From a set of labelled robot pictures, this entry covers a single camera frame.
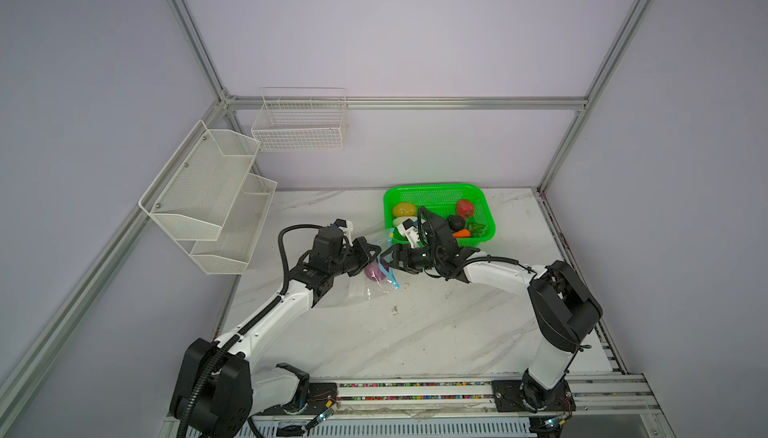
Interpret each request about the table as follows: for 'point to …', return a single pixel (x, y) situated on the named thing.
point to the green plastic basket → (442, 198)
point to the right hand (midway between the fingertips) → (382, 263)
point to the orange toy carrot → (464, 233)
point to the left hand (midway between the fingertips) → (382, 249)
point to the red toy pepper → (464, 208)
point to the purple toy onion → (374, 272)
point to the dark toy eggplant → (456, 222)
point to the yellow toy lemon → (404, 209)
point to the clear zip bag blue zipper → (365, 291)
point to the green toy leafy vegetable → (477, 228)
